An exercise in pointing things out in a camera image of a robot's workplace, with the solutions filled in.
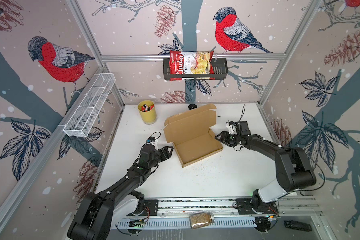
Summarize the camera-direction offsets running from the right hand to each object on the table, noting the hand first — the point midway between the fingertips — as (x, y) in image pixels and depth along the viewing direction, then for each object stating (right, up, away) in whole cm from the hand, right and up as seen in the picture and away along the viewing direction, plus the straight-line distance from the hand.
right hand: (216, 140), depth 92 cm
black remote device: (+31, -34, -26) cm, 53 cm away
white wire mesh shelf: (-71, +21, -14) cm, 76 cm away
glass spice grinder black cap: (-15, +22, +11) cm, 29 cm away
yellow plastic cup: (-45, +18, +7) cm, 49 cm away
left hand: (-29, -4, -8) cm, 30 cm away
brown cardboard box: (-17, +6, +1) cm, 18 cm away
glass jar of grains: (-12, -32, -26) cm, 43 cm away
